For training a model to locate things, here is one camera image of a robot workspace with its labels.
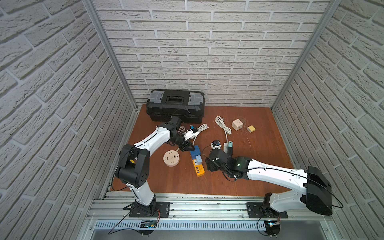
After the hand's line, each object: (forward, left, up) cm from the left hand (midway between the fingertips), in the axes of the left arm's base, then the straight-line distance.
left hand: (194, 146), depth 85 cm
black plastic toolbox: (+28, +3, +6) cm, 29 cm away
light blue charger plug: (-6, -3, -4) cm, 8 cm away
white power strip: (+3, -21, -7) cm, 22 cm away
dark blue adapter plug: (-3, 0, -2) cm, 4 cm away
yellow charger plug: (+19, -41, -7) cm, 46 cm away
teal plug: (+4, -23, -3) cm, 24 cm away
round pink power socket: (-3, +14, -9) cm, 17 cm away
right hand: (-8, -10, 0) cm, 13 cm away
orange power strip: (-10, -3, -8) cm, 13 cm away
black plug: (-1, -22, -3) cm, 22 cm away
